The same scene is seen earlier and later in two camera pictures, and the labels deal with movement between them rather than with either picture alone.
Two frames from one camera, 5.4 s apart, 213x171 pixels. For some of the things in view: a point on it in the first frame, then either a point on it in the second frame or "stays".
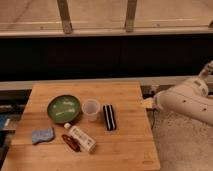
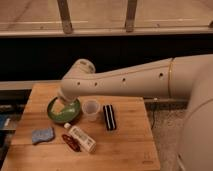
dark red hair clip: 72,143 stays
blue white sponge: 42,135 stays
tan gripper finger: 148,103 → 57,107
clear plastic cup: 91,108 stays
